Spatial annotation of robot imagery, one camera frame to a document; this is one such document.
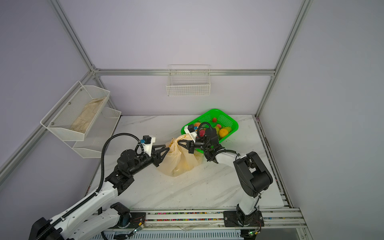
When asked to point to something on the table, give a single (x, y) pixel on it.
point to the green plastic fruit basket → (224, 124)
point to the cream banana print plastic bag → (177, 160)
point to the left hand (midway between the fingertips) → (166, 148)
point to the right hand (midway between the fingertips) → (176, 143)
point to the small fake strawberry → (214, 120)
